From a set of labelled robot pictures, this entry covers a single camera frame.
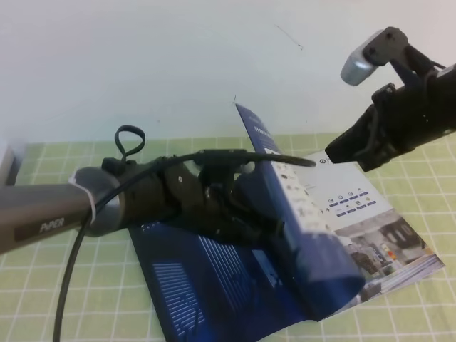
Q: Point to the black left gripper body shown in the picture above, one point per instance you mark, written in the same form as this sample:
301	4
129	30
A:
213	211

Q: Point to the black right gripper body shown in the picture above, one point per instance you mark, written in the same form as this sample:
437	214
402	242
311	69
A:
373	139

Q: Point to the blue and white catalogue book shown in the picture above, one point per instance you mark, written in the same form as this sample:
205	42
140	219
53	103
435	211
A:
332	243

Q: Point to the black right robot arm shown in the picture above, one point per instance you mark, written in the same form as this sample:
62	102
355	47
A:
435	118

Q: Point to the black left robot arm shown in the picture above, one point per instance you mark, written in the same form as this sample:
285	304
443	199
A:
164	191

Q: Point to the green checkered tablecloth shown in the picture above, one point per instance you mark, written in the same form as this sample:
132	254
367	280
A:
108	299

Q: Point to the white board at left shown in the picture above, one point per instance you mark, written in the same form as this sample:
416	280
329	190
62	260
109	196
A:
12	155

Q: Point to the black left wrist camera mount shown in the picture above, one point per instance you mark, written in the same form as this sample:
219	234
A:
223	163

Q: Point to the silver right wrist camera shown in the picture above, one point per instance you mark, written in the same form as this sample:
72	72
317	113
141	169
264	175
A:
388	46

